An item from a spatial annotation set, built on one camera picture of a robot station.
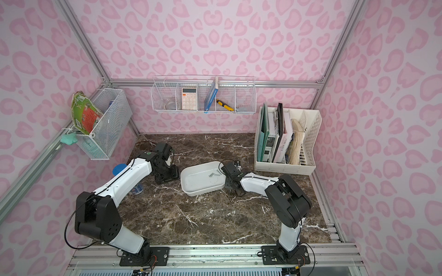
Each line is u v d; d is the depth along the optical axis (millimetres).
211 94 881
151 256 719
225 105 977
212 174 991
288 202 476
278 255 645
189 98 951
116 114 863
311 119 1000
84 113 733
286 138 805
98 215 431
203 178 987
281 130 784
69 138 626
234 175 734
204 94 1003
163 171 724
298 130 946
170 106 957
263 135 795
